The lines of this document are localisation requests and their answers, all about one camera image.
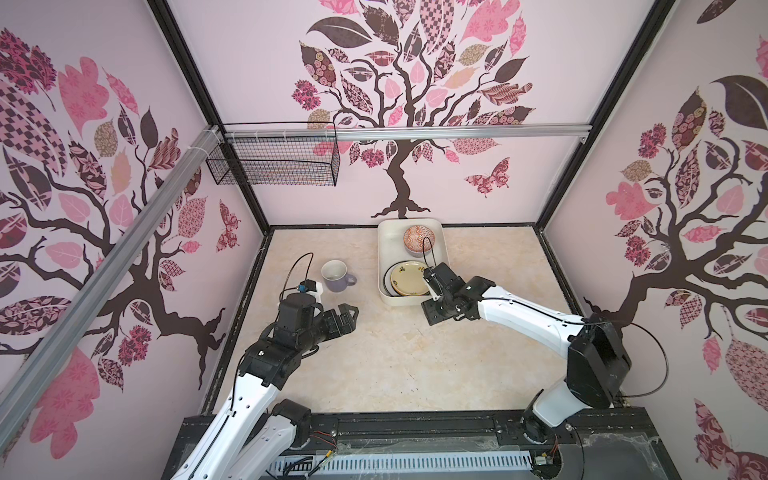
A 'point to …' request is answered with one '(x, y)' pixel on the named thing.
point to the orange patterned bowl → (414, 242)
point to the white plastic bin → (391, 249)
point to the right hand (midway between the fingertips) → (432, 306)
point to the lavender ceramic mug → (336, 276)
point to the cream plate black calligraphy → (407, 278)
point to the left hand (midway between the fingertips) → (345, 320)
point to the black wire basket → (277, 154)
